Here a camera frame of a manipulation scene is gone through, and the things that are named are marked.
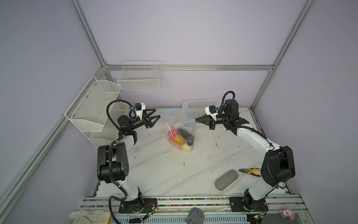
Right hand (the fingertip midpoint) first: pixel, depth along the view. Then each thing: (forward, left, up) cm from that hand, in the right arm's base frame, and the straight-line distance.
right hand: (196, 119), depth 75 cm
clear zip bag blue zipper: (+4, +13, -5) cm, 14 cm away
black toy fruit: (+7, +8, -23) cm, 25 cm away
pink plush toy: (-39, -46, -28) cm, 67 cm away
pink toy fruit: (+1, +15, -16) cm, 22 cm away
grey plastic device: (-41, +1, -29) cm, 50 cm away
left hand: (+7, +23, -2) cm, 24 cm away
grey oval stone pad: (-23, -18, -27) cm, 40 cm away
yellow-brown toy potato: (-2, +11, -17) cm, 20 cm away
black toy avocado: (-2, +4, -16) cm, 16 cm away
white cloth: (-42, +55, -28) cm, 74 cm away
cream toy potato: (-4, +6, -25) cm, 26 cm away
